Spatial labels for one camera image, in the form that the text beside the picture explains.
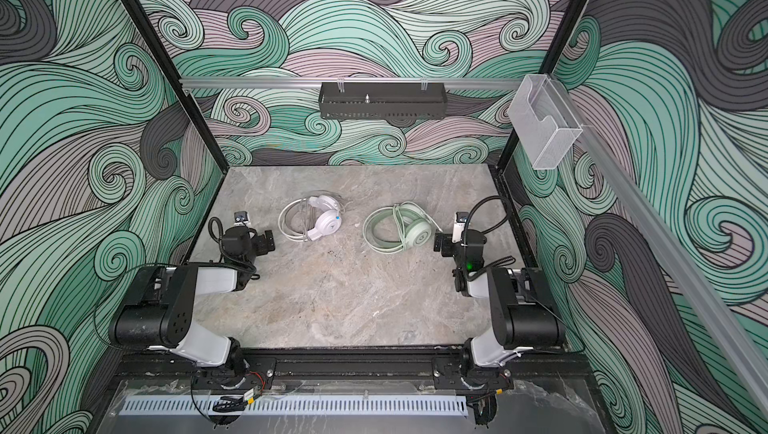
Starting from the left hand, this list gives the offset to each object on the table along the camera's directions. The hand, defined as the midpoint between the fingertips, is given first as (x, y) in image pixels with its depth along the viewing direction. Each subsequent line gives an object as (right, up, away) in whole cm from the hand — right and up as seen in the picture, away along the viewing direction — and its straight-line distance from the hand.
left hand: (253, 230), depth 95 cm
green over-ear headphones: (+53, +1, -3) cm, 53 cm away
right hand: (+65, 0, 0) cm, 65 cm away
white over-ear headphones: (+24, +3, 0) cm, 24 cm away
